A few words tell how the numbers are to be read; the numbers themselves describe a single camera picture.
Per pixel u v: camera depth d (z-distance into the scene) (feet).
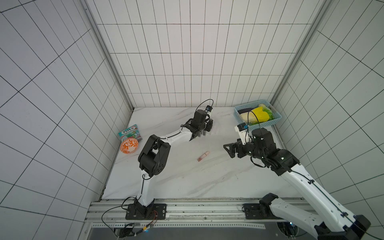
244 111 3.61
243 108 3.73
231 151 2.07
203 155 3.02
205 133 3.32
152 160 1.69
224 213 2.43
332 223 1.26
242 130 2.01
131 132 3.33
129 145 3.12
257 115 3.47
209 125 2.73
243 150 2.04
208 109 2.67
